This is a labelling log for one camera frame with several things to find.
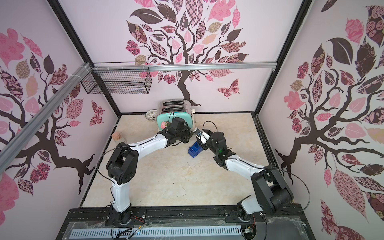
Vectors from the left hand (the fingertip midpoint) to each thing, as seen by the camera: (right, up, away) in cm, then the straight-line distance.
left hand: (195, 132), depth 92 cm
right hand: (+4, +1, -7) cm, 8 cm away
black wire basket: (-43, +35, +2) cm, 56 cm away
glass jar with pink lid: (-50, -3, +2) cm, 50 cm away
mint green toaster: (-19, +16, +7) cm, 25 cm away
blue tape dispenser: (0, -12, 0) cm, 12 cm away
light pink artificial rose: (-21, +4, +2) cm, 21 cm away
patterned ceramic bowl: (-36, +13, +25) cm, 45 cm away
